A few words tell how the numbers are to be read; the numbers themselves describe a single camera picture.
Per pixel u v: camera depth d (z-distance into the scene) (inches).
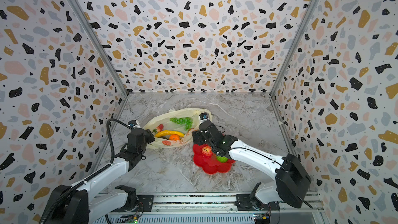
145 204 29.3
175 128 39.5
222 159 32.9
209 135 23.4
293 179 16.3
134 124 29.5
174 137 36.4
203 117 27.8
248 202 28.9
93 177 18.7
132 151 25.9
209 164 33.6
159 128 38.2
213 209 28.8
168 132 37.9
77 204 15.7
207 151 33.7
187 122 39.5
